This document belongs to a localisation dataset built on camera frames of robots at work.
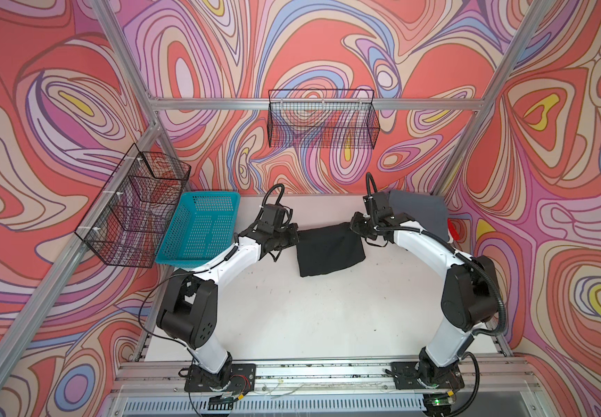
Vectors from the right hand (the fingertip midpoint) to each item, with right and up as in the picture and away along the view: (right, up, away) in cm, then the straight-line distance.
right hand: (352, 230), depth 92 cm
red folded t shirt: (+44, 0, +13) cm, 45 cm away
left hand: (-17, -1, -4) cm, 18 cm away
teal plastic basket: (-62, +1, +16) cm, 64 cm away
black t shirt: (-9, -7, -1) cm, 11 cm away
